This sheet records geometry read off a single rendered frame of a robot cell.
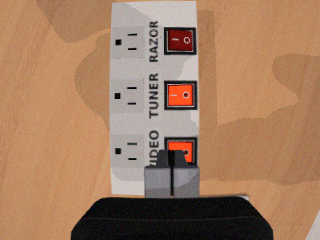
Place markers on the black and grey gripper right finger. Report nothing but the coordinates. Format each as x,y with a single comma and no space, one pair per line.
185,179

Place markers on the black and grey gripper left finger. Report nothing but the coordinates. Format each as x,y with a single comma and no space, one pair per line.
157,178

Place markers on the white power strip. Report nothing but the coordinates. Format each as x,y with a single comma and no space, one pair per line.
154,87

